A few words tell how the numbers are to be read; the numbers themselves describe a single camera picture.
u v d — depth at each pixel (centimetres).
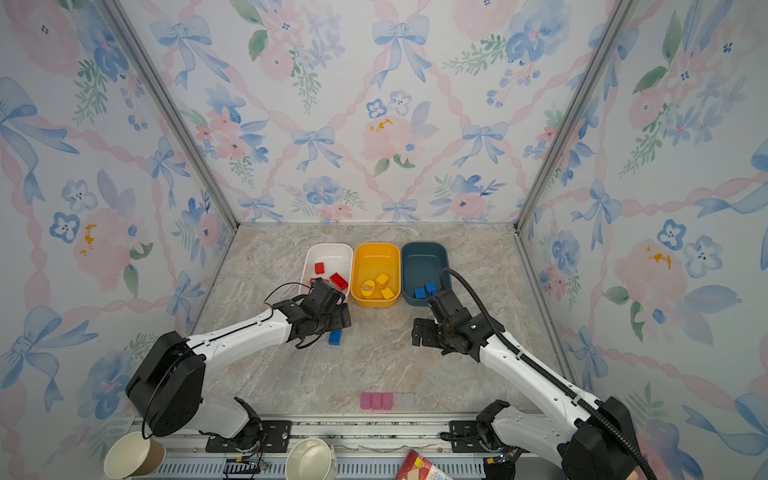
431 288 100
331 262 107
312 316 65
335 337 89
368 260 105
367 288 98
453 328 60
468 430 74
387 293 98
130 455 71
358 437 75
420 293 98
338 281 103
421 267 107
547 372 46
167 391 42
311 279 100
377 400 80
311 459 71
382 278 100
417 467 67
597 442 38
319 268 105
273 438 73
